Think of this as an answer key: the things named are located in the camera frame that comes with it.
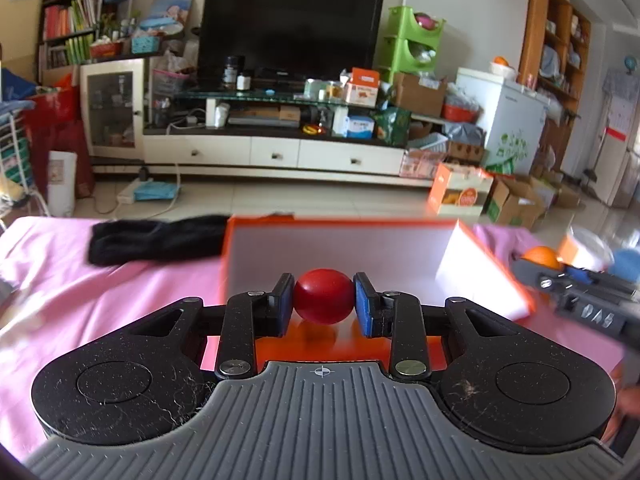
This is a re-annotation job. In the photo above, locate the white glass-door cabinet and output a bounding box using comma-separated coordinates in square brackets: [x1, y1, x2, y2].
[80, 57, 151, 161]

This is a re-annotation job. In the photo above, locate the brown cardboard box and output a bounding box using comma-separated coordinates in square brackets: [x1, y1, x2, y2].
[394, 72, 448, 117]

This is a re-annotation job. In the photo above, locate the small orange tangerine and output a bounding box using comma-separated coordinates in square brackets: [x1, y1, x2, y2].
[521, 245, 562, 271]

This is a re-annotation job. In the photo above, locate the wall calendar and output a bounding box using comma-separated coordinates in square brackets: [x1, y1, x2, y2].
[607, 97, 634, 141]

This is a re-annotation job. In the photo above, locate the green plastic storage rack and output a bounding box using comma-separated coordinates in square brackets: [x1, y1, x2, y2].
[382, 5, 447, 79]

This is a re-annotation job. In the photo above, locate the beige standing air conditioner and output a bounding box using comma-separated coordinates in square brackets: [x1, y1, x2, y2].
[0, 0, 48, 83]

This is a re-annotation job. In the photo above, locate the pink floral tablecloth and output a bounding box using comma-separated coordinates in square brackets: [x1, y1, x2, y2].
[0, 215, 640, 461]

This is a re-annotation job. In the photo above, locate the orange cardboard box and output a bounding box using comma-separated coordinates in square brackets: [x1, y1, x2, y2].
[200, 214, 536, 381]

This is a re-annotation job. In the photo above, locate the red plastic basin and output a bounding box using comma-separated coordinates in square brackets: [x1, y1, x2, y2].
[442, 104, 479, 123]

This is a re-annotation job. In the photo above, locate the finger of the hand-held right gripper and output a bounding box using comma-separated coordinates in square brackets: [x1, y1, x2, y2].
[566, 265, 640, 293]
[512, 257, 568, 295]

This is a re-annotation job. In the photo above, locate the wooden shelf unit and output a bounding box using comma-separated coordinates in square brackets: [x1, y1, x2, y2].
[518, 0, 592, 171]

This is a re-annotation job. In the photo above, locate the black flat television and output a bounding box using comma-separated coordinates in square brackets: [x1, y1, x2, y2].
[198, 0, 386, 82]

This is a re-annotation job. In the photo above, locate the white power strip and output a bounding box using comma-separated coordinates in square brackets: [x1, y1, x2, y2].
[117, 180, 146, 206]

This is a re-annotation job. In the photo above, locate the framed picture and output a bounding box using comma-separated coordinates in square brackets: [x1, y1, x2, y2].
[140, 0, 195, 31]

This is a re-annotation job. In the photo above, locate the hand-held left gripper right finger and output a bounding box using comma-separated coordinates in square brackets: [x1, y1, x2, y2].
[352, 272, 523, 382]

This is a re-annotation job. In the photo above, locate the open cardboard box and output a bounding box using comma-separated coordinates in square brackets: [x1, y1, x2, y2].
[487, 175, 549, 229]

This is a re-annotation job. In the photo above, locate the orange canister with white lid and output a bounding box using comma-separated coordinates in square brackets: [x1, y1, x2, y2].
[557, 227, 616, 272]

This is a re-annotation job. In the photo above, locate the bookshelf with books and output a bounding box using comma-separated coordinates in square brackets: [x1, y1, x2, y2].
[37, 0, 108, 73]

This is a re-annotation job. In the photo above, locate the white television stand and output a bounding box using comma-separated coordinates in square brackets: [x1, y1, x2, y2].
[142, 87, 408, 179]

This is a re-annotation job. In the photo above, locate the orange and white medicine box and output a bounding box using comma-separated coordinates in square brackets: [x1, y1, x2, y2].
[345, 67, 381, 107]

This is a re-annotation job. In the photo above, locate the black cloth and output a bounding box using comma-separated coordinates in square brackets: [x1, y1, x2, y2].
[89, 214, 231, 266]

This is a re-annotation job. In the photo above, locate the white chest freezer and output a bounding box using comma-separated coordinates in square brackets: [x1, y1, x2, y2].
[455, 67, 549, 176]

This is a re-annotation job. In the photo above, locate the orange printed carton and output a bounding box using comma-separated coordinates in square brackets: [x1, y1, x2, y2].
[429, 162, 494, 219]

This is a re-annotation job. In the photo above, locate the red tomato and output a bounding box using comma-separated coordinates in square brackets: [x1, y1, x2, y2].
[292, 268, 355, 325]

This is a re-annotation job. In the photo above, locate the light blue cloth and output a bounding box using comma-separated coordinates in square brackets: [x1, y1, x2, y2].
[135, 182, 182, 202]

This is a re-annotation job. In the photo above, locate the silver refrigerator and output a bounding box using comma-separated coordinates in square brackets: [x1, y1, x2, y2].
[597, 25, 640, 209]

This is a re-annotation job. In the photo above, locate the blue ball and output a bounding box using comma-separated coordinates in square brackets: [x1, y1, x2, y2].
[612, 247, 640, 279]

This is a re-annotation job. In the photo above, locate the red bag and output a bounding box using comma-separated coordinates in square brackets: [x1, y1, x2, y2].
[25, 85, 96, 201]

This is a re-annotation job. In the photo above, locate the green snack bag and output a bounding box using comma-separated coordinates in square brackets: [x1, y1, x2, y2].
[375, 107, 412, 149]

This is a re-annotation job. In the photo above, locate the blue and white box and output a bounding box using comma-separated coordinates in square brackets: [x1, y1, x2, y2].
[345, 115, 376, 139]

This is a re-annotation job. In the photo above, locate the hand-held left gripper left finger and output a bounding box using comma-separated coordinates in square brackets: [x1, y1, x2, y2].
[125, 272, 297, 381]

